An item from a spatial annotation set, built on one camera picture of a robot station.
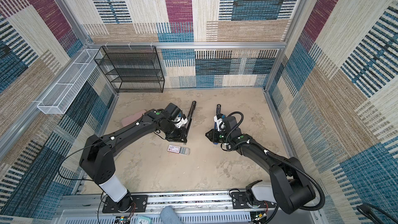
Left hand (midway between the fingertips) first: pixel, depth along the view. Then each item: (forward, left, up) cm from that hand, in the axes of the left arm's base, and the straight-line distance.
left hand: (187, 139), depth 81 cm
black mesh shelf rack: (+52, +40, +5) cm, 66 cm away
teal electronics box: (-33, +18, -10) cm, 39 cm away
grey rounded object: (-31, +8, -10) cm, 34 cm away
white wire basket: (+10, +57, +21) cm, 62 cm away
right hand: (+3, -10, -3) cm, 11 cm away
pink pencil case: (+20, +39, -11) cm, 46 cm away
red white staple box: (0, +9, -11) cm, 14 cm away
